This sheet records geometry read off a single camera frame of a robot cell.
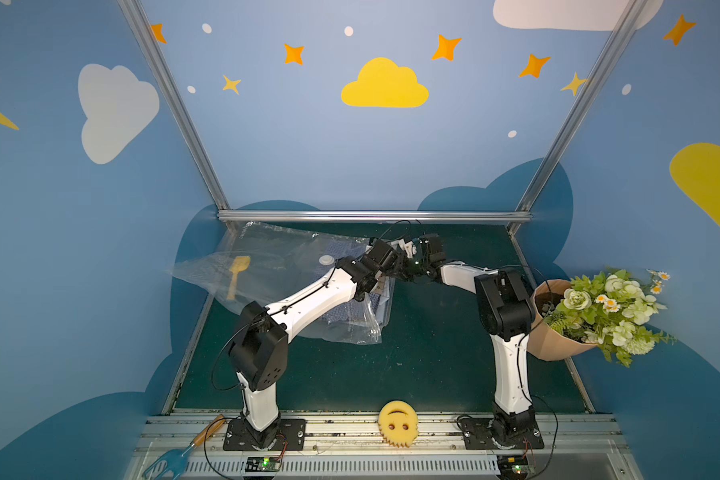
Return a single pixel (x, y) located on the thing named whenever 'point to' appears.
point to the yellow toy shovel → (240, 264)
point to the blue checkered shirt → (372, 308)
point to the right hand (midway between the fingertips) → (386, 265)
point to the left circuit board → (263, 464)
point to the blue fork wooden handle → (209, 430)
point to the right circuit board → (513, 467)
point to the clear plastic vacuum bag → (265, 263)
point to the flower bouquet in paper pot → (611, 308)
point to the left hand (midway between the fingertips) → (375, 275)
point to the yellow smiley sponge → (398, 422)
